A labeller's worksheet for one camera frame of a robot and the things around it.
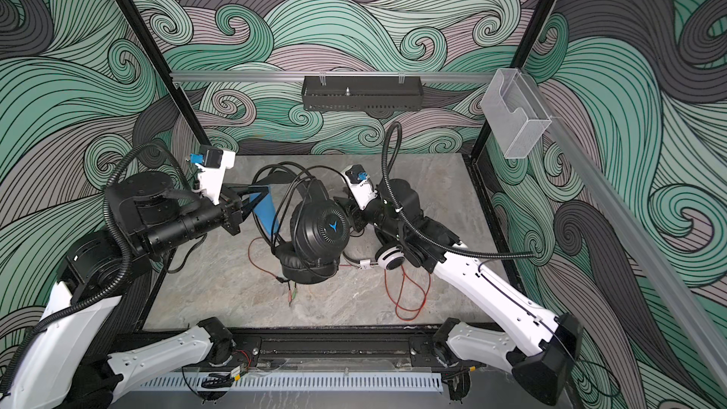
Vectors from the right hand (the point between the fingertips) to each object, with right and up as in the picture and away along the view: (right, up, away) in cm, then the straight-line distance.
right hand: (342, 193), depth 66 cm
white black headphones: (+13, -20, +17) cm, 29 cm away
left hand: (-14, +2, -13) cm, 19 cm away
